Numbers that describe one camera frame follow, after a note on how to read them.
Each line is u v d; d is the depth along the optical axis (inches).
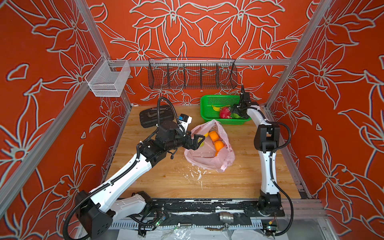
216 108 44.9
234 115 42.4
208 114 45.0
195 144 23.9
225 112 41.5
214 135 37.1
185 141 23.9
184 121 23.7
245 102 32.8
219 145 35.2
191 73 38.6
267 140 25.4
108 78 36.8
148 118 40.7
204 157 36.1
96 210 14.7
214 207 29.2
